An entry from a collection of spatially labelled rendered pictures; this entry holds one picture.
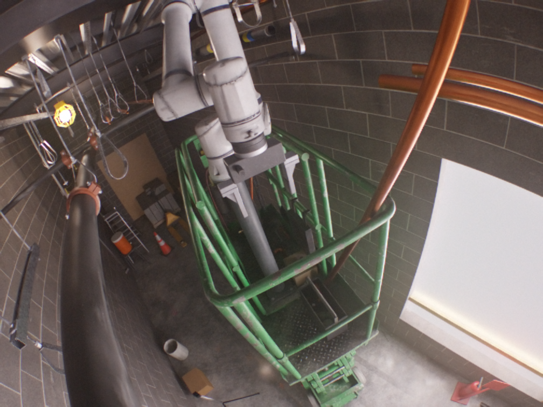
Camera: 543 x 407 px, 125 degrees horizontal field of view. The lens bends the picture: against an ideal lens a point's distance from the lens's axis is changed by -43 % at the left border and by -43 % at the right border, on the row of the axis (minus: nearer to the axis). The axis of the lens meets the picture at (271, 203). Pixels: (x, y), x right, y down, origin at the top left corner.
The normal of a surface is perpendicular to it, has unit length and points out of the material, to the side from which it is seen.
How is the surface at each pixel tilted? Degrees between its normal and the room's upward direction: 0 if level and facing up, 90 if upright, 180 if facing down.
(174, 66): 37
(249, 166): 90
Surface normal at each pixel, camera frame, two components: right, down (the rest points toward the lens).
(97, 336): 0.48, -0.88
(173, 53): -0.01, -0.29
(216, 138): 0.14, 0.58
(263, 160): 0.40, 0.48
